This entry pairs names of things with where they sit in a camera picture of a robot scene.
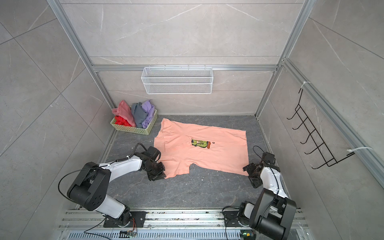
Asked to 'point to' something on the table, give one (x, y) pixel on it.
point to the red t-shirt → (119, 120)
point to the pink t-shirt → (124, 111)
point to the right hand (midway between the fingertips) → (247, 172)
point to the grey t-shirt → (139, 113)
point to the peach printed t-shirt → (183, 144)
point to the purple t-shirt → (149, 109)
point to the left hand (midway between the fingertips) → (167, 172)
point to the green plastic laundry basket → (132, 129)
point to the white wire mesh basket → (177, 80)
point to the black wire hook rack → (308, 127)
